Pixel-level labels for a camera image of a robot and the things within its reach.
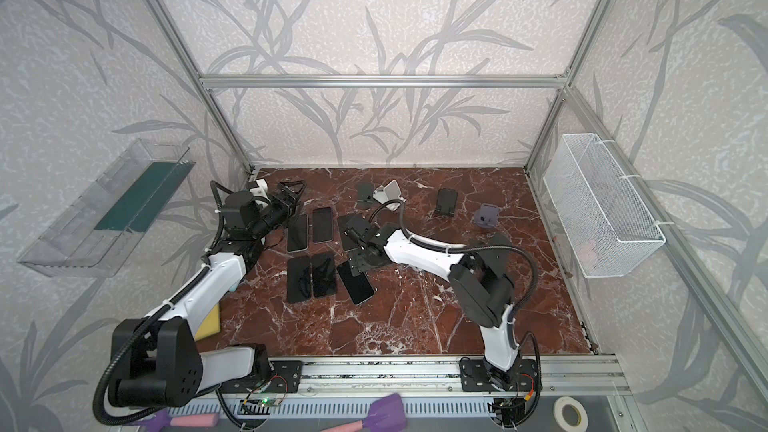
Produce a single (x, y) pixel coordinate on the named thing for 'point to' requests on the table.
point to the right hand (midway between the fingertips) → (368, 250)
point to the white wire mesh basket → (607, 224)
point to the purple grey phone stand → (487, 215)
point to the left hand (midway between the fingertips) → (310, 182)
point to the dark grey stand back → (364, 194)
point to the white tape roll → (558, 408)
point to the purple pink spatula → (385, 414)
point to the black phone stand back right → (447, 201)
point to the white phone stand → (388, 191)
